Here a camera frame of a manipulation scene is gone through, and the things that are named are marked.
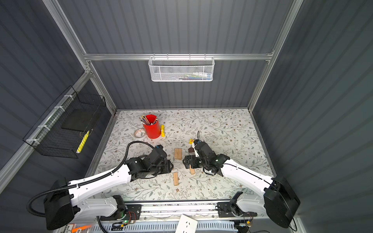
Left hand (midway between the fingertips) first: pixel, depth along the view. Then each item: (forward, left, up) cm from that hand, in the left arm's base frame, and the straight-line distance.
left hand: (172, 166), depth 79 cm
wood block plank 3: (+1, -11, -9) cm, 15 cm away
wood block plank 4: (-3, -1, -10) cm, 10 cm away
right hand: (+3, -10, -1) cm, 11 cm away
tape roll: (+32, +26, -10) cm, 42 cm away
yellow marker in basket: (+7, +41, +17) cm, 45 cm away
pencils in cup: (+31, +19, +3) cm, 37 cm away
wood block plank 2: (+13, -4, -10) cm, 17 cm away
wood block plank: (+13, -2, -9) cm, 16 cm away
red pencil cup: (+30, +15, -6) cm, 34 cm away
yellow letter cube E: (+21, -12, -8) cm, 26 cm away
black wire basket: (+14, +54, +18) cm, 58 cm away
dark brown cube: (+15, -11, -9) cm, 21 cm away
